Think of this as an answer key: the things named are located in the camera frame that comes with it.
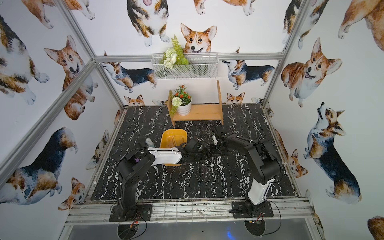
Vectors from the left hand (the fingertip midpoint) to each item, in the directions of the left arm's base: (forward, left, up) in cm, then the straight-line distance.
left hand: (211, 151), depth 92 cm
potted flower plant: (+27, +18, +17) cm, 36 cm away
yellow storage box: (+13, +26, -4) cm, 29 cm away
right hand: (+2, -4, -2) cm, 5 cm away
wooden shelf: (+30, +7, +3) cm, 30 cm away
